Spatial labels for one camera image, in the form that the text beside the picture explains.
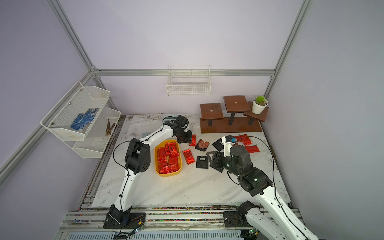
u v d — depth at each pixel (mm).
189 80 964
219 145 1029
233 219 733
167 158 956
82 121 764
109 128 951
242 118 1174
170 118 874
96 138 928
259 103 933
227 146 625
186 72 927
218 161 600
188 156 962
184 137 905
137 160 603
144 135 1012
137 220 730
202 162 952
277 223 430
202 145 1016
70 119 748
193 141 1006
